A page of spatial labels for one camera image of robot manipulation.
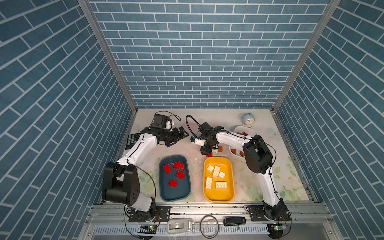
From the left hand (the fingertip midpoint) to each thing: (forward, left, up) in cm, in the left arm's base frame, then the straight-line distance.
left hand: (183, 136), depth 85 cm
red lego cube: (-11, +5, -14) cm, 19 cm away
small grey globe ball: (+20, -45, -8) cm, 50 cm away
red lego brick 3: (-13, +10, -14) cm, 22 cm away
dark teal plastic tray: (-18, +5, -16) cm, 25 cm away
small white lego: (-17, -22, -15) cm, 32 cm away
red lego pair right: (-4, -17, -15) cm, 23 cm away
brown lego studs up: (+11, -42, -14) cm, 46 cm away
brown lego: (0, -23, -14) cm, 27 cm away
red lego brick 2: (-21, +6, -17) cm, 27 cm away
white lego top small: (-13, -16, -15) cm, 25 cm away
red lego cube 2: (-12, +1, -14) cm, 19 cm away
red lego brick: (-17, +2, -14) cm, 22 cm away
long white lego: (-23, -21, -15) cm, 34 cm away
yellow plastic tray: (-20, -20, -15) cm, 32 cm away
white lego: (-21, -14, -15) cm, 29 cm away
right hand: (+1, -12, -15) cm, 19 cm away
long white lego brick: (-15, -19, -14) cm, 28 cm away
